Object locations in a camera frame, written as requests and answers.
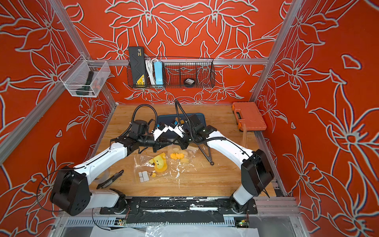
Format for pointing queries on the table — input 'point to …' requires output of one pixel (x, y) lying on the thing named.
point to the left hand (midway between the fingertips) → (171, 142)
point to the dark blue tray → (167, 120)
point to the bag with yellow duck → (151, 168)
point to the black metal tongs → (209, 158)
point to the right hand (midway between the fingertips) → (171, 142)
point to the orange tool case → (248, 113)
